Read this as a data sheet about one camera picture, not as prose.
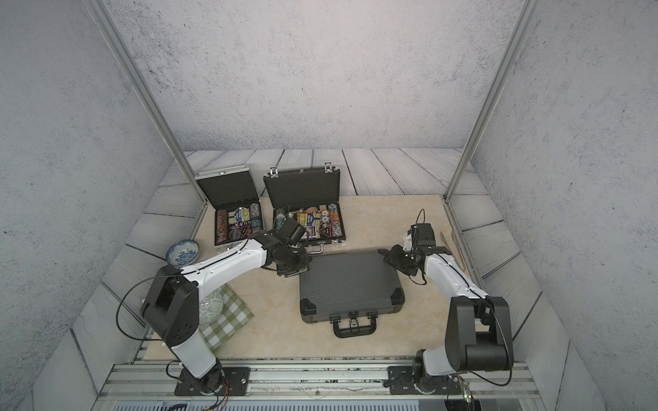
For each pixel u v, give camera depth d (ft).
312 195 3.62
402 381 2.36
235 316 2.78
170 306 1.49
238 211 3.70
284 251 2.14
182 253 3.30
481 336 1.39
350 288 2.76
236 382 2.40
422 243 2.29
